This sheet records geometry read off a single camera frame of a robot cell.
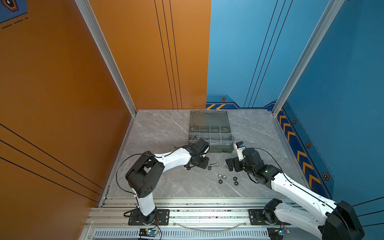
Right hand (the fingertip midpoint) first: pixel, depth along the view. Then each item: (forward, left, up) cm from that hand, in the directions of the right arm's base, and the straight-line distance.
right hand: (231, 158), depth 83 cm
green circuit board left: (-33, +43, -11) cm, 56 cm away
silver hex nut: (-6, +7, -9) cm, 13 cm away
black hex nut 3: (-8, -2, -10) cm, 13 cm away
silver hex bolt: (+1, +9, -10) cm, 13 cm away
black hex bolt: (-2, +25, -9) cm, 26 cm away
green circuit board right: (-33, -18, -12) cm, 40 cm away
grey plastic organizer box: (+29, +7, -7) cm, 31 cm away
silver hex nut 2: (-7, +4, -10) cm, 12 cm away
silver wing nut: (+20, +21, -7) cm, 30 cm away
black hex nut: (-1, +12, -9) cm, 15 cm away
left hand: (+2, +15, -7) cm, 17 cm away
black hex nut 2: (-9, +6, -10) cm, 15 cm away
